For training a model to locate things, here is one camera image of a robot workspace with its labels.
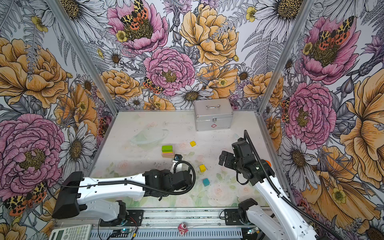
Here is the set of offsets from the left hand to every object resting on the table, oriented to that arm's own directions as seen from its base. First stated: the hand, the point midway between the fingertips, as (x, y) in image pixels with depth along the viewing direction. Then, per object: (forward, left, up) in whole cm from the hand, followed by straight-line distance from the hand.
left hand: (180, 178), depth 75 cm
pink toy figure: (-20, -1, -7) cm, 21 cm away
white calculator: (-20, +46, -11) cm, 51 cm away
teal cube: (+1, -13, -10) cm, 17 cm away
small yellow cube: (+28, -6, -12) cm, 31 cm away
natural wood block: (+20, +10, -14) cm, 27 cm away
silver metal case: (+43, -20, +1) cm, 48 cm away
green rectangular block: (+24, +11, -12) cm, 29 cm away
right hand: (+5, -24, +5) cm, 25 cm away
